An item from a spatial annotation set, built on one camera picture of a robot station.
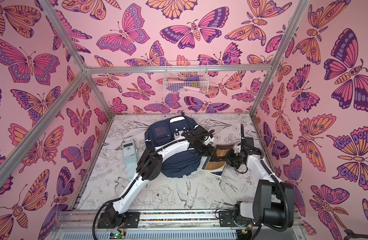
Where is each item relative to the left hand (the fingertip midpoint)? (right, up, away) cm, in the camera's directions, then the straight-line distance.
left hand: (217, 156), depth 90 cm
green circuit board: (-52, -35, -18) cm, 65 cm away
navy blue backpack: (-39, +13, +14) cm, 44 cm away
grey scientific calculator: (-55, +1, +5) cm, 55 cm away
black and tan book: (+4, +3, +3) cm, 5 cm away
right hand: (+3, 0, -3) cm, 4 cm away
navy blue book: (-1, -5, -8) cm, 10 cm away
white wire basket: (-19, +50, +6) cm, 53 cm away
